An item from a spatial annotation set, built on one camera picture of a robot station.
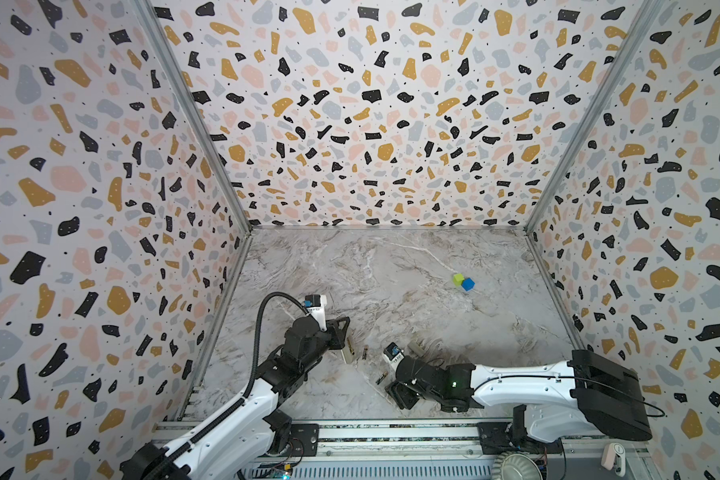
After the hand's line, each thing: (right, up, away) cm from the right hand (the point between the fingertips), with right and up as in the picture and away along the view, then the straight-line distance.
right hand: (388, 380), depth 79 cm
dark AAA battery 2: (-1, -1, +5) cm, 5 cm away
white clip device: (+53, -15, -9) cm, 56 cm away
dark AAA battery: (-7, +3, +9) cm, 12 cm away
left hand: (-11, +17, +1) cm, 20 cm away
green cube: (+25, +25, +25) cm, 43 cm away
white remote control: (-11, +7, +1) cm, 13 cm away
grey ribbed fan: (+30, -16, -9) cm, 35 cm away
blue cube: (+29, +23, +25) cm, 44 cm away
